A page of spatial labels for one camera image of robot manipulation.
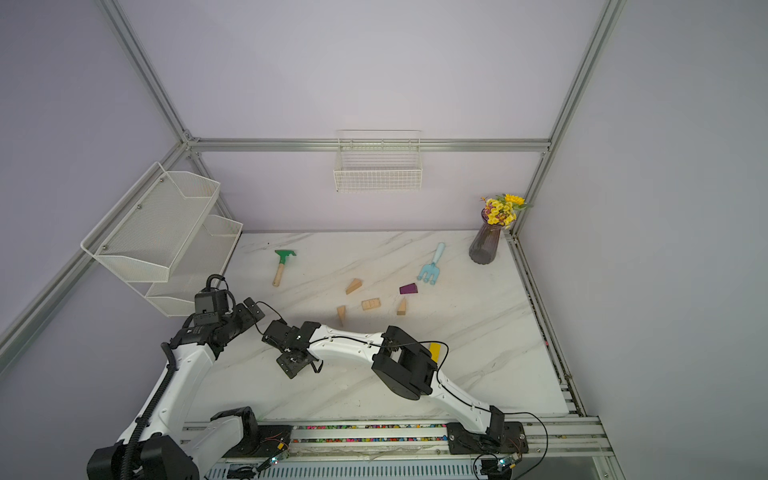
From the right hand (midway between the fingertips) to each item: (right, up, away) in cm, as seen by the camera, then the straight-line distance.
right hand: (304, 359), depth 88 cm
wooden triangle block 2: (+10, +13, +9) cm, 18 cm away
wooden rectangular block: (+19, +15, +10) cm, 27 cm away
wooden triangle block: (+14, +22, +16) cm, 30 cm away
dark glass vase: (+59, +36, +14) cm, 70 cm away
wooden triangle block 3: (+30, +14, +10) cm, 34 cm away
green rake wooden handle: (-15, +26, +19) cm, 36 cm away
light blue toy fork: (+41, +26, +22) cm, 54 cm away
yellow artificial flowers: (+61, +46, +5) cm, 76 cm away
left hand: (-15, +12, -5) cm, 20 cm away
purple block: (+32, +19, +15) cm, 41 cm away
